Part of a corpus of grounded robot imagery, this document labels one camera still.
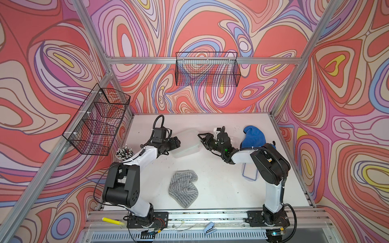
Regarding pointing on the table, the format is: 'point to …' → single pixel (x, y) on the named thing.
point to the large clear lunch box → (190, 143)
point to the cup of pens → (124, 153)
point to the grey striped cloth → (181, 188)
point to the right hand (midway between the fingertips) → (198, 140)
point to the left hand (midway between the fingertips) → (177, 143)
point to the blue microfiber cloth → (254, 137)
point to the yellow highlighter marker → (112, 220)
